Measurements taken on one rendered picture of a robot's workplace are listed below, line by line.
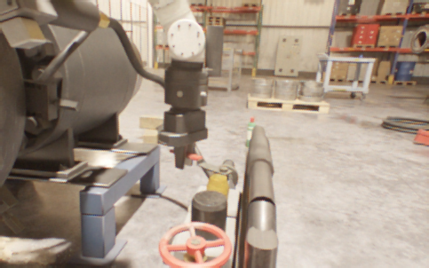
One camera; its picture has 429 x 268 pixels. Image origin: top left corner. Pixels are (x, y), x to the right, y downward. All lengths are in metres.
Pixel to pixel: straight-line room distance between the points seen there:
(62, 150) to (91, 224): 0.28
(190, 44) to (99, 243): 0.77
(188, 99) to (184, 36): 0.11
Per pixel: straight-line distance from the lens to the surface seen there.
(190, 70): 0.54
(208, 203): 0.36
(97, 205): 1.02
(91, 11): 0.82
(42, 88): 0.71
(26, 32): 0.61
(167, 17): 0.61
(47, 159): 1.17
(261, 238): 0.24
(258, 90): 4.60
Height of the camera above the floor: 0.68
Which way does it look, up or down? 15 degrees down
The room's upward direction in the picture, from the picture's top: 3 degrees clockwise
